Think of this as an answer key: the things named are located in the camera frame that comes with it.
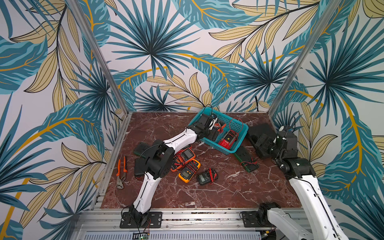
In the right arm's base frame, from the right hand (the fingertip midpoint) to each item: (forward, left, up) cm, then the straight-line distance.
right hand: (268, 140), depth 74 cm
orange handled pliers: (-9, +78, -24) cm, 82 cm away
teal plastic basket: (+27, +9, -18) cm, 34 cm away
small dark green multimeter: (-9, +29, -22) cm, 37 cm away
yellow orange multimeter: (-5, +39, -21) cm, 45 cm away
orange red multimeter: (+3, +43, -21) cm, 48 cm away
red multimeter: (+15, +13, -20) cm, 28 cm away
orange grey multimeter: (+24, +17, -14) cm, 33 cm away
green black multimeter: (+1, +4, -22) cm, 22 cm away
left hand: (+18, +24, -15) cm, 34 cm away
